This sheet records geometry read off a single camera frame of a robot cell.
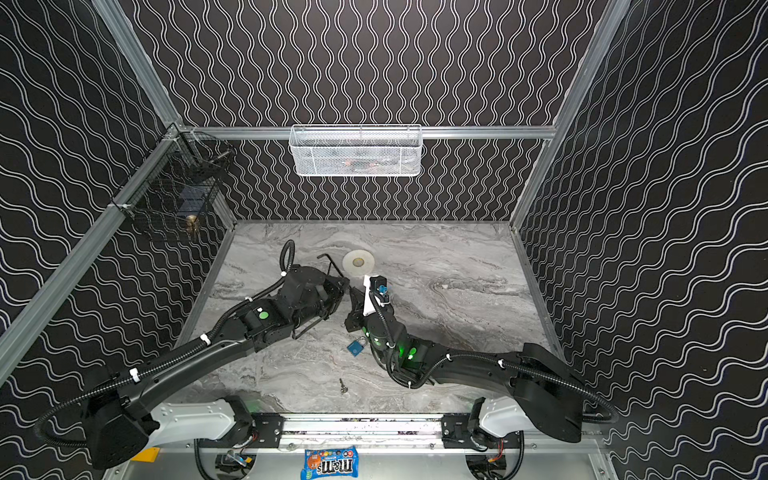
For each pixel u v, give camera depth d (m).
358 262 1.08
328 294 0.57
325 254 1.10
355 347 0.88
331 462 0.69
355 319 0.65
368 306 0.64
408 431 0.76
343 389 0.82
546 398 0.42
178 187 0.95
